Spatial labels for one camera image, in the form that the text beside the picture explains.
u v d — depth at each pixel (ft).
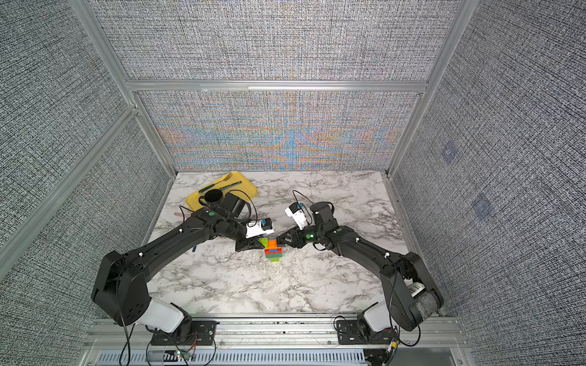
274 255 2.94
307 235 2.40
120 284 1.35
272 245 2.66
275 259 2.96
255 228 2.31
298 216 2.48
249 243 2.32
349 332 2.40
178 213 3.39
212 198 3.24
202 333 2.41
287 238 2.63
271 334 2.45
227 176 3.86
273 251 2.67
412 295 1.43
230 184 3.72
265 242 2.61
